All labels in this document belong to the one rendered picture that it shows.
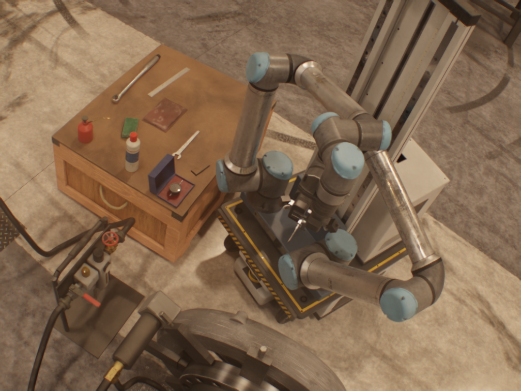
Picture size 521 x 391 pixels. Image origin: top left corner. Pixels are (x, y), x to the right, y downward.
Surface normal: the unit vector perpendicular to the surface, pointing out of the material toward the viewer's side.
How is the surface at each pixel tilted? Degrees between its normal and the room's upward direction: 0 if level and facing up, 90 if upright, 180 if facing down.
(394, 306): 84
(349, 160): 5
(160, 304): 22
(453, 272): 0
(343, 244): 5
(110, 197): 90
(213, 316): 35
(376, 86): 90
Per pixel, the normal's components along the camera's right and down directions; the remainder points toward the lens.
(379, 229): -0.80, 0.33
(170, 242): -0.44, 0.64
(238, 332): -0.07, -0.73
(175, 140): 0.22, -0.60
